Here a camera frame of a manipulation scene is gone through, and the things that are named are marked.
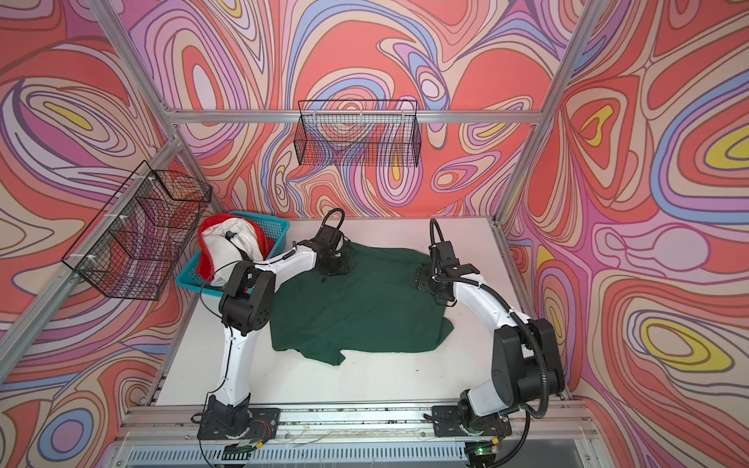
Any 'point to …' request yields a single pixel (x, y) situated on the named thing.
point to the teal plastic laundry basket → (189, 278)
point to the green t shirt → (376, 306)
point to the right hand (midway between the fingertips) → (429, 290)
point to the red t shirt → (204, 268)
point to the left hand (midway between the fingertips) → (351, 266)
